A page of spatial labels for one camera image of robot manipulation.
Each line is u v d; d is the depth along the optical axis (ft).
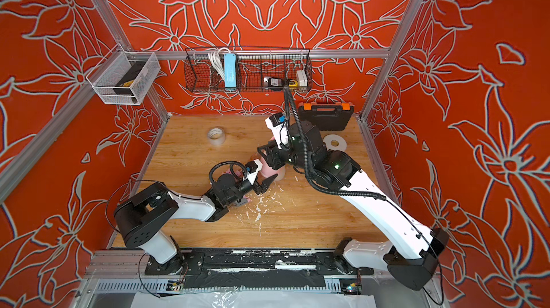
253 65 3.22
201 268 2.39
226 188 2.08
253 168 2.19
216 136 3.62
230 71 2.95
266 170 2.39
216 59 2.80
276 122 1.73
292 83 3.10
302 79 2.98
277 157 1.80
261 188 2.39
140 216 1.51
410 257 1.25
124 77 2.73
